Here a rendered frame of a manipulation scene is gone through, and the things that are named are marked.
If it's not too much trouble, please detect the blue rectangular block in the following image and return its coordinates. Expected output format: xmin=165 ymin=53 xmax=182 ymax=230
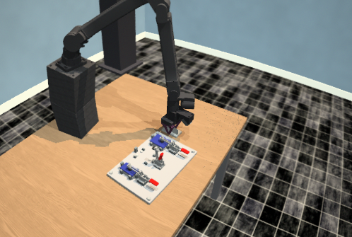
xmin=120 ymin=162 xmax=136 ymax=179

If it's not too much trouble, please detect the blue flat plate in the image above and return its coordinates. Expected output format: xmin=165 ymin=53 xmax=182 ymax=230
xmin=150 ymin=134 xmax=168 ymax=150

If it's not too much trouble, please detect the toggle clamp with red handle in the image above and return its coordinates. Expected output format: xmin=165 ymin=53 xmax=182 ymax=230
xmin=160 ymin=136 xmax=189 ymax=155

